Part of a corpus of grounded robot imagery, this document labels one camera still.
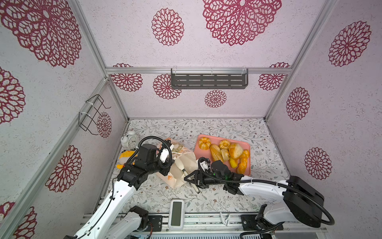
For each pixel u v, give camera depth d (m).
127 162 0.55
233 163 0.91
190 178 0.72
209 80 1.00
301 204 0.43
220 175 0.63
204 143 1.00
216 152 0.95
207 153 1.01
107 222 0.41
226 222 0.73
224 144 1.01
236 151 0.91
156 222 0.74
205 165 0.75
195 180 0.67
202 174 0.67
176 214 0.73
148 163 0.55
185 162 0.91
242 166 0.90
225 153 0.92
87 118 0.75
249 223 0.71
